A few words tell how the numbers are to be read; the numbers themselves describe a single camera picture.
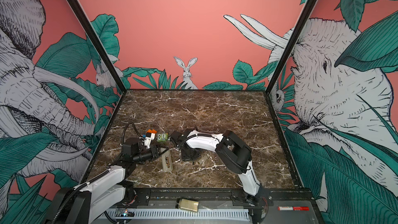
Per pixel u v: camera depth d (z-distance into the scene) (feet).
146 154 2.42
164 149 2.63
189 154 2.46
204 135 1.87
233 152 1.65
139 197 2.42
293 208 2.33
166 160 2.57
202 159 2.82
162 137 3.05
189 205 2.26
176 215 2.30
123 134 3.15
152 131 3.19
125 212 2.30
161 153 2.55
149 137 2.63
